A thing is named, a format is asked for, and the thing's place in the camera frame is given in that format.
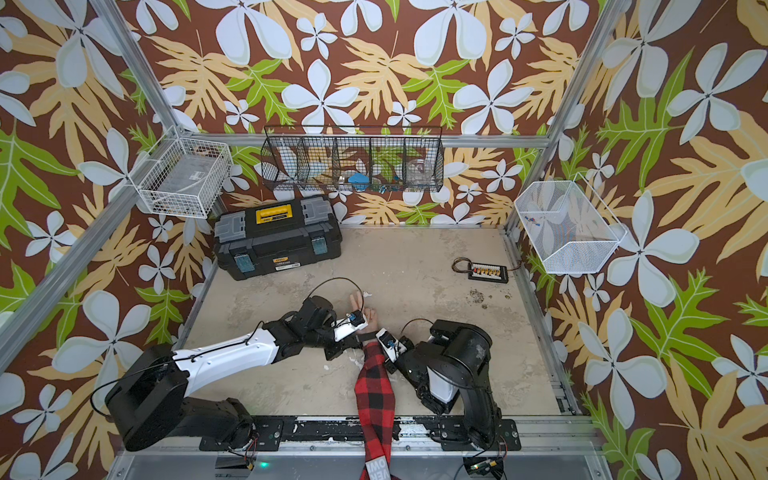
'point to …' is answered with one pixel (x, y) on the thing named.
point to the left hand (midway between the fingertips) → (356, 332)
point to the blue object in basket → (359, 181)
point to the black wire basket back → (353, 158)
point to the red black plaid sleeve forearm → (374, 392)
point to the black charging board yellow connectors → (488, 272)
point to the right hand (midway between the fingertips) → (383, 336)
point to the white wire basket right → (568, 228)
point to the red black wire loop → (462, 258)
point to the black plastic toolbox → (276, 237)
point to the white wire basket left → (182, 176)
